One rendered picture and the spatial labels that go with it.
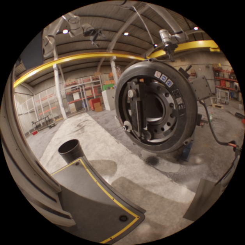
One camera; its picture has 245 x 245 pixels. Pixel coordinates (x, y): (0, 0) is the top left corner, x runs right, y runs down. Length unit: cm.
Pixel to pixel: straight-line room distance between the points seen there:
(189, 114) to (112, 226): 63
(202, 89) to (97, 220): 78
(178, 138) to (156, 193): 51
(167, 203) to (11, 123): 110
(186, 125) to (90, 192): 65
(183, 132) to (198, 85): 26
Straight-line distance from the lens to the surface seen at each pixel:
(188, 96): 43
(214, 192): 101
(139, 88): 46
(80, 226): 53
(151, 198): 78
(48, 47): 94
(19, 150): 53
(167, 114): 61
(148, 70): 50
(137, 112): 57
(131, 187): 82
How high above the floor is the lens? 76
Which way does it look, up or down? 20 degrees down
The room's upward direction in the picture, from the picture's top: 12 degrees counter-clockwise
